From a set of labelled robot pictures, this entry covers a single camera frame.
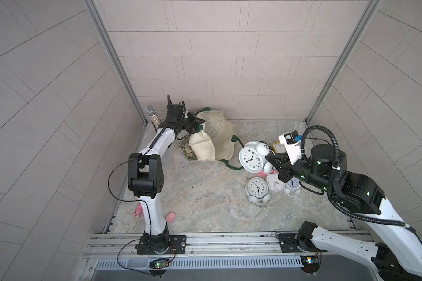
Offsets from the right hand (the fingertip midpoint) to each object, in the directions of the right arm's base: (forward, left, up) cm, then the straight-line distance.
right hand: (266, 158), depth 58 cm
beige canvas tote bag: (+36, +19, -33) cm, 52 cm away
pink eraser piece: (-7, +39, -32) cm, 51 cm away
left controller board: (-24, +41, -31) cm, 56 cm away
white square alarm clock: (+6, -11, -33) cm, 35 cm away
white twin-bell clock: (+3, -1, -31) cm, 31 cm away
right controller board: (-26, -18, -37) cm, 49 cm away
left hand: (+35, +20, -12) cm, 42 cm away
